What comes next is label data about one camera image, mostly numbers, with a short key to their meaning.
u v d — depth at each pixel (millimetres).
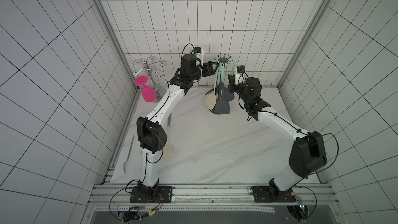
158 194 715
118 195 677
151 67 924
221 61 777
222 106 925
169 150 893
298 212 711
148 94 912
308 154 443
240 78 657
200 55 716
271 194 657
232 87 724
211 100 974
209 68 706
